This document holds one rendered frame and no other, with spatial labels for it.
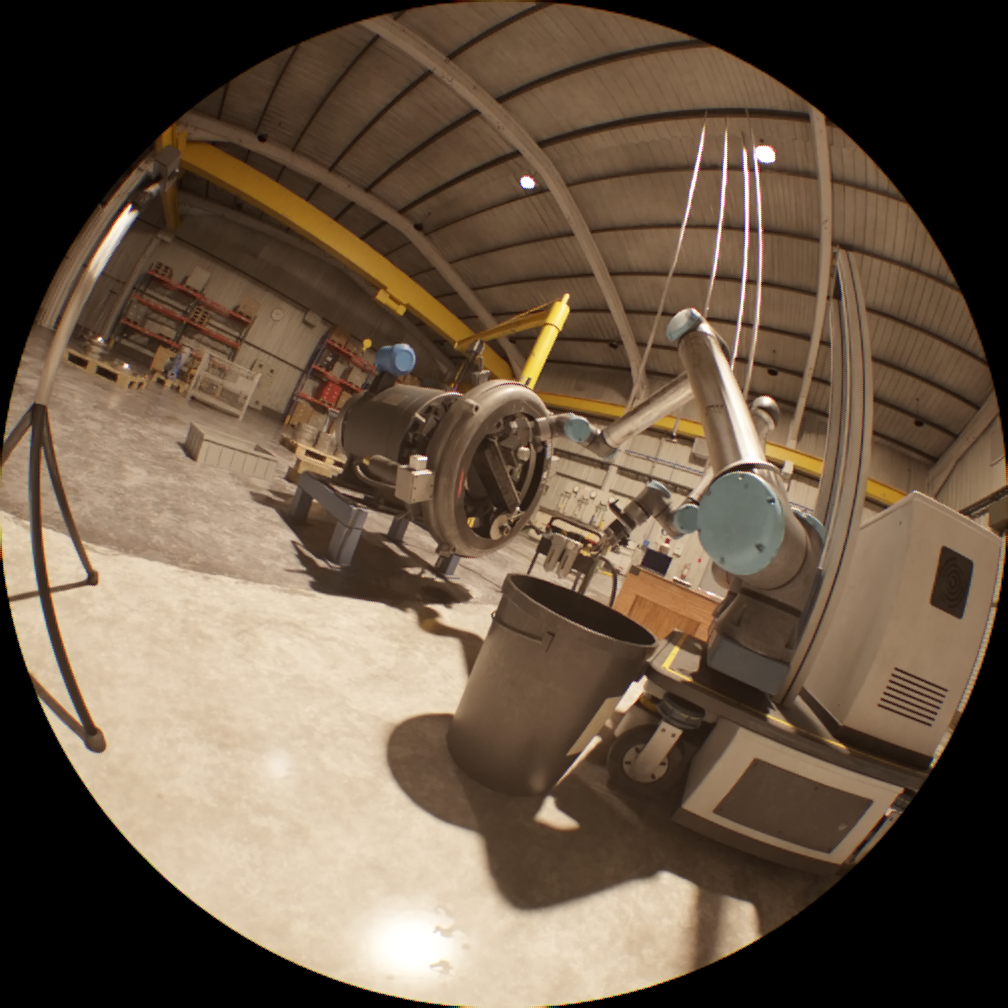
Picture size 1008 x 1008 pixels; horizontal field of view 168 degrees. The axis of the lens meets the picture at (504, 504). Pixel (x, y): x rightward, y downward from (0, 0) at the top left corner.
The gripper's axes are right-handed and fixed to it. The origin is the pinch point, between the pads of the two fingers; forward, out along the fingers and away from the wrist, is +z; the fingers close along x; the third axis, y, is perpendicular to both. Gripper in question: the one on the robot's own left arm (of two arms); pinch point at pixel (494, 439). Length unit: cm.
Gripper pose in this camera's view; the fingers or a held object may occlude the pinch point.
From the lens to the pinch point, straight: 133.4
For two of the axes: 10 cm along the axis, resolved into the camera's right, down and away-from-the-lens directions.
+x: 0.5, -4.2, -9.1
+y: -2.9, -8.8, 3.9
